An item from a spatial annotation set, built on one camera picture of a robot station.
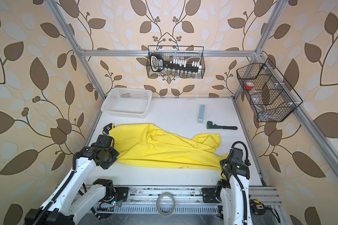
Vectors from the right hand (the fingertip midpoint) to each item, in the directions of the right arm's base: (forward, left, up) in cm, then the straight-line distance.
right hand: (225, 168), depth 81 cm
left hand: (+7, +62, +5) cm, 63 cm away
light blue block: (+35, +9, +1) cm, 36 cm away
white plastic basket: (+56, +65, -1) cm, 86 cm away
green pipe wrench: (+30, +3, -1) cm, 30 cm away
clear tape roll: (-12, +36, -3) cm, 38 cm away
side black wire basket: (+26, -23, +32) cm, 47 cm away
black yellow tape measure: (+30, +77, 0) cm, 83 cm away
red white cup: (+36, -15, +31) cm, 50 cm away
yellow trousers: (+17, +46, 0) cm, 49 cm away
